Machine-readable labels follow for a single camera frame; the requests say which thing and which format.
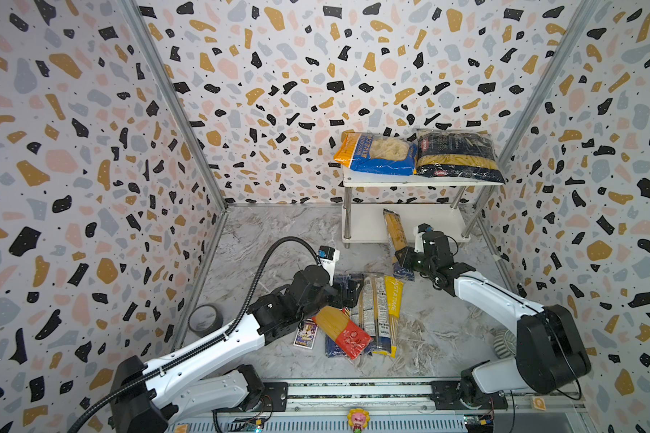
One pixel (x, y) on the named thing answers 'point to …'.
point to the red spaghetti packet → (336, 322)
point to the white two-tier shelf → (441, 203)
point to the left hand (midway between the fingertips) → (352, 277)
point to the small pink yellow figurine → (357, 419)
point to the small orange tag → (539, 403)
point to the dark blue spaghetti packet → (345, 292)
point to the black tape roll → (204, 319)
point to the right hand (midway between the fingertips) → (394, 247)
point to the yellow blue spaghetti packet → (397, 238)
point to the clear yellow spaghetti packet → (379, 312)
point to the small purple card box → (306, 336)
